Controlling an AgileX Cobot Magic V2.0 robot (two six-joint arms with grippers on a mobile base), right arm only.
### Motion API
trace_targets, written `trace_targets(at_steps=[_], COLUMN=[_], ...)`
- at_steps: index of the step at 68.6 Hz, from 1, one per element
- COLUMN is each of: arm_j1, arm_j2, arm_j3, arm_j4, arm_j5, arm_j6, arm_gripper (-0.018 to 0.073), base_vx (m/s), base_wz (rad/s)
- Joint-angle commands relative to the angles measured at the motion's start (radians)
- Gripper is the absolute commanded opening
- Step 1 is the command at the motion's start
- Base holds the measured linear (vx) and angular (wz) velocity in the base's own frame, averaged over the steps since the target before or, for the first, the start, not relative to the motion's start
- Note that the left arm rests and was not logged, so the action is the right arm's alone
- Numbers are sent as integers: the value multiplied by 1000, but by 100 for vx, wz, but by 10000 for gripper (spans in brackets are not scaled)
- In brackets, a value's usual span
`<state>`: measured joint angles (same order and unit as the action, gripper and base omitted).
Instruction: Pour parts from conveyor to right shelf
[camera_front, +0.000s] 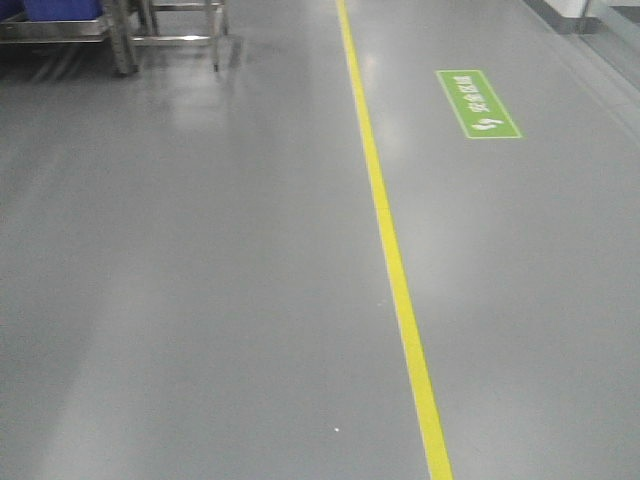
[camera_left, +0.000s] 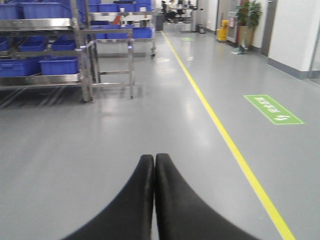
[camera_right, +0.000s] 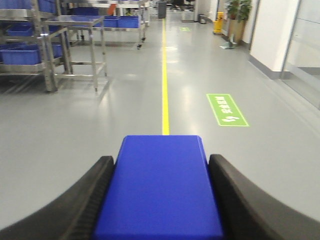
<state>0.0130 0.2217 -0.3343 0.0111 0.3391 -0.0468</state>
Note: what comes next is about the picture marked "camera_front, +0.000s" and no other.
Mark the steel rack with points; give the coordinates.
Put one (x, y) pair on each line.
(122, 50)

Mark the blue plastic bin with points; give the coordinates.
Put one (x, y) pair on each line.
(60, 7)

